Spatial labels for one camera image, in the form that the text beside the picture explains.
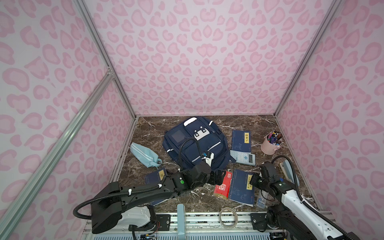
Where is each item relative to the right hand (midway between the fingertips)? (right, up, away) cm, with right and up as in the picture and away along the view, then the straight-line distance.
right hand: (251, 178), depth 85 cm
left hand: (-19, +8, -11) cm, 23 cm away
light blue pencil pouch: (-60, +10, +8) cm, 61 cm away
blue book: (0, +20, +19) cm, 27 cm away
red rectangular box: (-16, -6, -1) cm, 17 cm away
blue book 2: (-6, -6, -2) cm, 9 cm away
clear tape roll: (-11, -16, -12) cm, 23 cm away
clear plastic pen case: (+1, -6, -12) cm, 13 cm away
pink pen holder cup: (+15, +20, +5) cm, 25 cm away
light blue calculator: (0, +10, +10) cm, 14 cm away
